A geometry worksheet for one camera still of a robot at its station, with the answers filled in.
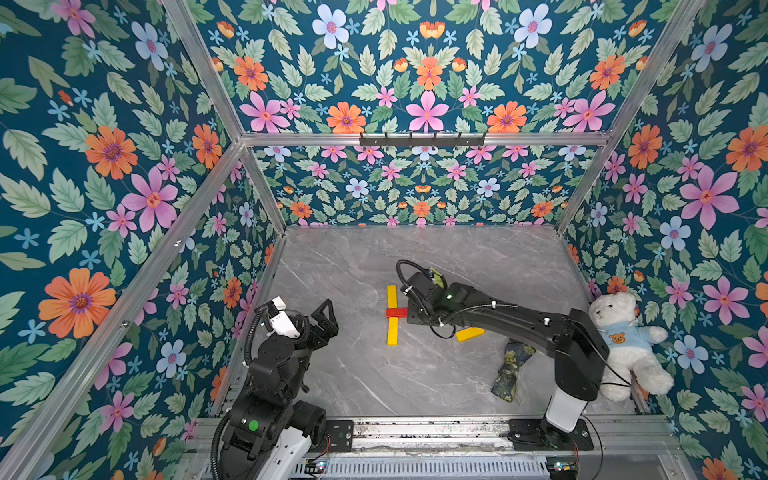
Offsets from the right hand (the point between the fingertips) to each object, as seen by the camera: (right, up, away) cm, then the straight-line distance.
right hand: (416, 307), depth 85 cm
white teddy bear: (+59, -10, -4) cm, 59 cm away
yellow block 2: (+16, -9, +5) cm, 19 cm away
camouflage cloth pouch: (+24, -21, -5) cm, 32 cm away
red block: (-6, -3, +7) cm, 10 cm away
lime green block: (+5, +9, -8) cm, 14 cm away
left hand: (-22, +3, -18) cm, 28 cm away
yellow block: (-7, -9, +6) cm, 13 cm away
